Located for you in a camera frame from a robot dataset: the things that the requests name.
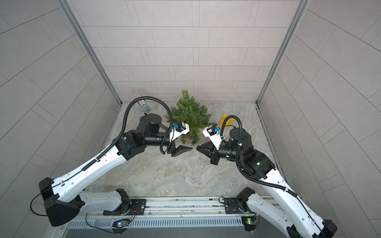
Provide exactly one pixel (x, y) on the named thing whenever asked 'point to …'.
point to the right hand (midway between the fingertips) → (199, 150)
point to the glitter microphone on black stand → (146, 108)
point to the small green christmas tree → (189, 111)
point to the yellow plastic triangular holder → (229, 122)
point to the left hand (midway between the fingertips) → (191, 140)
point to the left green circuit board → (121, 223)
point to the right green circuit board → (250, 223)
